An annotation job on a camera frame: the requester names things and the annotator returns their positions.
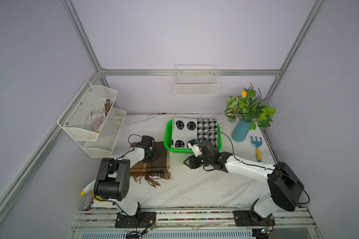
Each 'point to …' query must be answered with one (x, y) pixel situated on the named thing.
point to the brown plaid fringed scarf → (153, 170)
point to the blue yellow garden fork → (257, 144)
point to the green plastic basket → (168, 139)
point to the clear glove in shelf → (94, 119)
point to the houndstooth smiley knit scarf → (185, 129)
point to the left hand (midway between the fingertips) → (154, 158)
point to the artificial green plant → (251, 107)
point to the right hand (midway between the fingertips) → (187, 163)
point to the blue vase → (240, 132)
